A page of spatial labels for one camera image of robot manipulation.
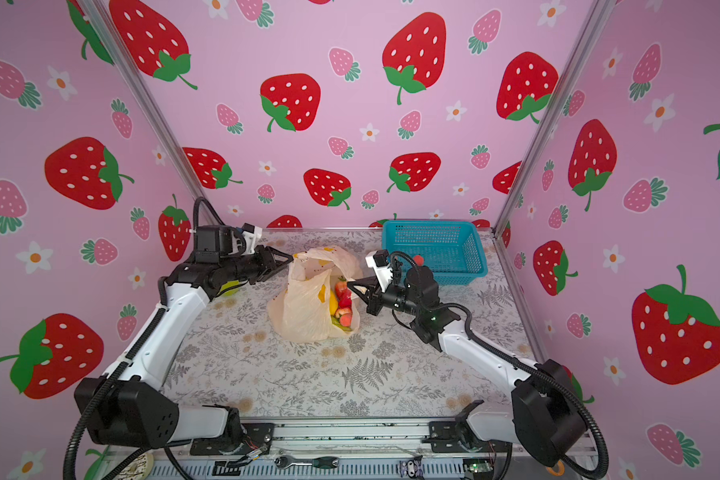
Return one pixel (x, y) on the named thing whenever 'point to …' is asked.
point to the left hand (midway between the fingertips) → (290, 258)
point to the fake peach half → (345, 316)
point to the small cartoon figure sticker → (412, 468)
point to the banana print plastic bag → (302, 313)
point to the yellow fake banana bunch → (333, 302)
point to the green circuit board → (482, 468)
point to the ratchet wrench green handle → (284, 461)
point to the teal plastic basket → (453, 249)
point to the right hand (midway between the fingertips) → (347, 285)
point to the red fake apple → (344, 295)
